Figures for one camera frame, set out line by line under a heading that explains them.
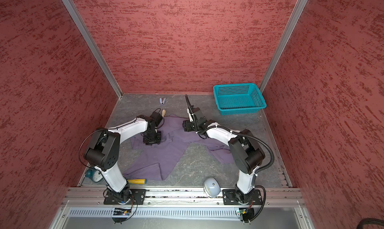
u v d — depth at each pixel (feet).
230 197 2.43
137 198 2.44
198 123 2.36
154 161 2.84
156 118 2.57
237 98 3.86
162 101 3.74
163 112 3.46
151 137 2.60
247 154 1.58
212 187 2.29
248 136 1.53
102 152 1.58
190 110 2.33
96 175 2.53
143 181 2.53
